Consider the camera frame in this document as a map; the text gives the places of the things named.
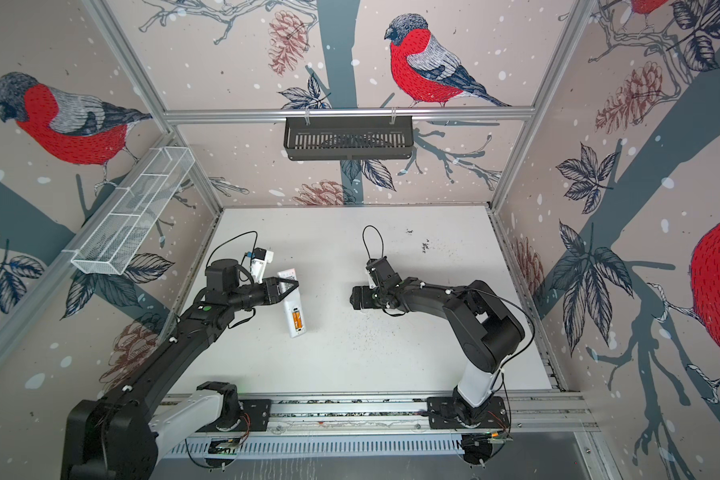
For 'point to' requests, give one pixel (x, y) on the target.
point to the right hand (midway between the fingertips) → (360, 302)
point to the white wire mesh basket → (133, 210)
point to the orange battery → (297, 320)
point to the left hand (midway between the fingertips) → (294, 285)
